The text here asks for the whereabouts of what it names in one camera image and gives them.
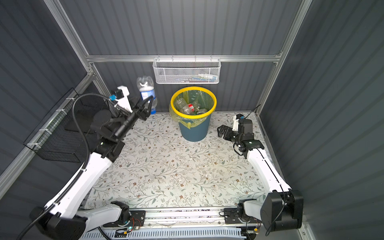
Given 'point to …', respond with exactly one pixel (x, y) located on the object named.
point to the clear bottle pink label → (189, 109)
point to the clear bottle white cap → (181, 104)
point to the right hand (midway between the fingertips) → (226, 131)
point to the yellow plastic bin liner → (204, 100)
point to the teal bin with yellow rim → (200, 131)
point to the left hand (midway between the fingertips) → (148, 97)
